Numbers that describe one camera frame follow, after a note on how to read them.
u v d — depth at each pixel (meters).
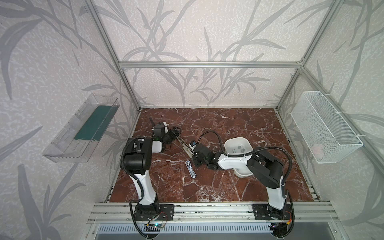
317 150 0.72
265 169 0.50
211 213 0.75
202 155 0.71
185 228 0.77
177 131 0.93
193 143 0.81
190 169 0.87
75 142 0.64
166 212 0.73
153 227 0.72
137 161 0.52
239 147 0.98
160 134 0.81
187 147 0.95
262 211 0.74
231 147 0.95
